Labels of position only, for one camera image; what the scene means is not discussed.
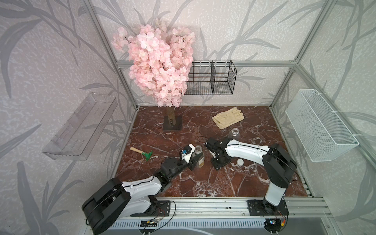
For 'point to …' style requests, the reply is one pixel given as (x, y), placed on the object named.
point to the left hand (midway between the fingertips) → (200, 152)
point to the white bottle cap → (240, 161)
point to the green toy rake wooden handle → (147, 155)
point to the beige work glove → (224, 119)
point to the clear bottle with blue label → (234, 134)
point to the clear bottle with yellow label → (199, 156)
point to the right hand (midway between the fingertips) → (217, 164)
